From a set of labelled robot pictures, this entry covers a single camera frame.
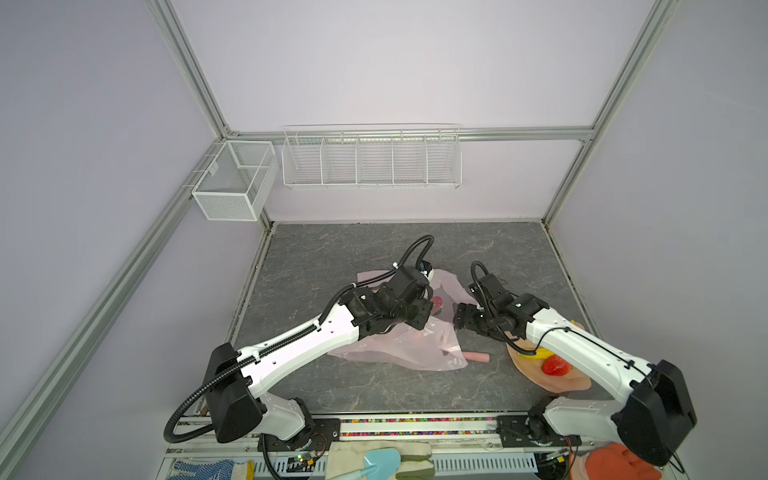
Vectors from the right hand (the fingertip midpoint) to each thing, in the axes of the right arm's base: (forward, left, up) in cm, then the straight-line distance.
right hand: (464, 320), depth 83 cm
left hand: (-2, +12, +11) cm, 16 cm away
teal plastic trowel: (-32, +23, -7) cm, 40 cm away
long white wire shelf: (+50, +27, +20) cm, 60 cm away
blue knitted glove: (-33, +61, -8) cm, 70 cm away
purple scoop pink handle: (-7, -4, -8) cm, 12 cm away
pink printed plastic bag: (-9, +9, +5) cm, 14 cm away
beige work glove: (-32, +15, -8) cm, 37 cm away
